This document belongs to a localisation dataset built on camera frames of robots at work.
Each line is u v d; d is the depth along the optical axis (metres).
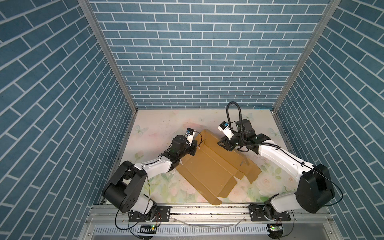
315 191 0.42
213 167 0.91
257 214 0.74
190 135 0.76
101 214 0.73
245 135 0.65
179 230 0.77
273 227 0.74
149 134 1.06
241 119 0.64
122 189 0.44
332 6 0.71
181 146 0.68
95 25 0.76
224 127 0.73
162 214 0.74
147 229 0.72
